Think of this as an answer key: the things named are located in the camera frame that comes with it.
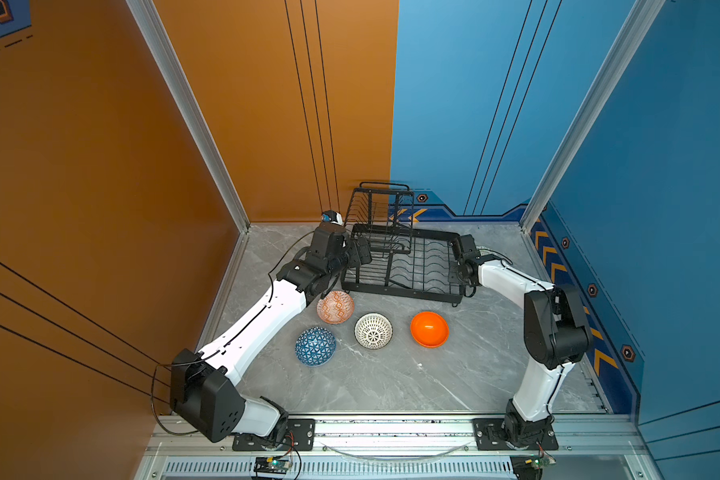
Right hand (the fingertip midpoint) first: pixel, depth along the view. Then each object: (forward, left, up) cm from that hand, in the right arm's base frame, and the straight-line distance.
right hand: (458, 274), depth 99 cm
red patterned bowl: (-11, +41, -2) cm, 42 cm away
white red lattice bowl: (-18, +28, -3) cm, 34 cm away
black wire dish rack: (+10, +17, -4) cm, 20 cm away
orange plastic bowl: (-18, +12, -3) cm, 22 cm away
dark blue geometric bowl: (-23, +46, -3) cm, 51 cm away
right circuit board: (-52, -8, -6) cm, 53 cm away
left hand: (-5, +32, +22) cm, 40 cm away
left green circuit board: (-51, +53, -6) cm, 74 cm away
